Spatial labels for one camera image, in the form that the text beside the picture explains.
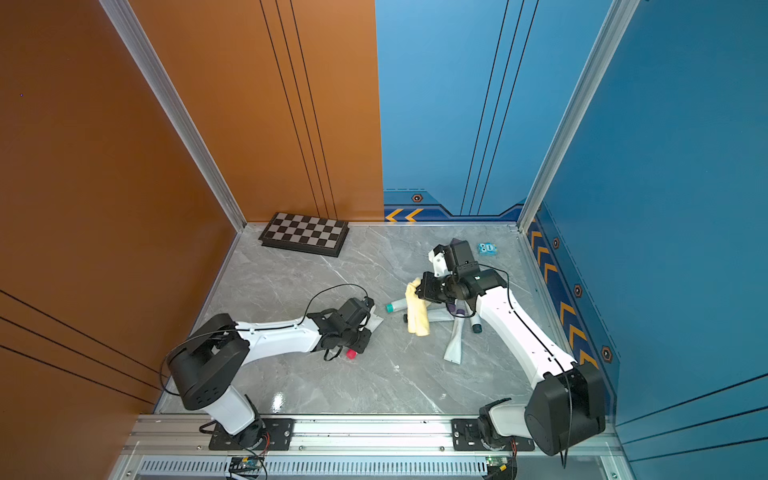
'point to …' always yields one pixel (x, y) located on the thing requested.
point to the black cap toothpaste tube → (476, 323)
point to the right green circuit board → (498, 466)
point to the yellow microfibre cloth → (417, 309)
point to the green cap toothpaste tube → (396, 306)
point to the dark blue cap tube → (440, 314)
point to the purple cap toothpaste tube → (453, 354)
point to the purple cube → (455, 241)
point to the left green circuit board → (240, 464)
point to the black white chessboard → (318, 235)
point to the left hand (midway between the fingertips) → (368, 332)
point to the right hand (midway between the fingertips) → (416, 289)
